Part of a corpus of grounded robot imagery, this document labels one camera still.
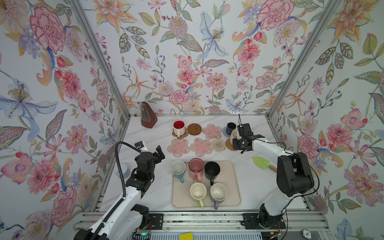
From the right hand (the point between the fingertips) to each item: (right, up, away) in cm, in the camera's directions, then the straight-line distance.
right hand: (236, 143), depth 97 cm
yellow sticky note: (-31, -40, -29) cm, 58 cm away
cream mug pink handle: (-2, +6, -4) cm, 7 cm away
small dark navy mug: (-2, +11, +5) cm, 12 cm away
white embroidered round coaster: (-10, -2, +7) cm, 13 cm away
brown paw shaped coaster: (-36, +4, +10) cm, 37 cm away
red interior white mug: (-38, +10, +8) cm, 40 cm away
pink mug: (-26, -14, -8) cm, 31 cm away
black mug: (-17, -14, -11) cm, 25 cm away
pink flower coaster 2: (-38, -3, +6) cm, 39 cm away
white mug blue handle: (-37, -15, -8) cm, 41 cm away
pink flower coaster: (-14, +8, +14) cm, 21 cm away
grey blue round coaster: (-5, +7, +14) cm, 16 cm away
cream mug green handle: (-25, -25, -15) cm, 39 cm away
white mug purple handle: (-14, -26, -15) cm, 33 cm away
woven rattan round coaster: (-3, -2, +5) cm, 6 cm away
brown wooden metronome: (-60, +18, +11) cm, 63 cm away
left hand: (-49, -2, -14) cm, 51 cm away
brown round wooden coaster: (-27, +9, +17) cm, 33 cm away
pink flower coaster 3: (-22, -3, +7) cm, 24 cm away
